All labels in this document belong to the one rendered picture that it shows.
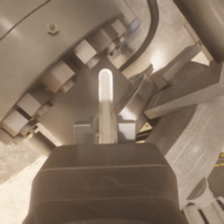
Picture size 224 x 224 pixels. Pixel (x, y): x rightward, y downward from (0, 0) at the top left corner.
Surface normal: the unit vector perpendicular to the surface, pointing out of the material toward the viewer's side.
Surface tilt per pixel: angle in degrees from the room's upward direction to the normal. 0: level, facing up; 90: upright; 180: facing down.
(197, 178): 24
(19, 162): 0
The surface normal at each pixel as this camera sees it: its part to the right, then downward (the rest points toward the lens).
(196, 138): -0.06, -0.44
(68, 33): 0.35, -0.05
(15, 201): -0.04, 0.33
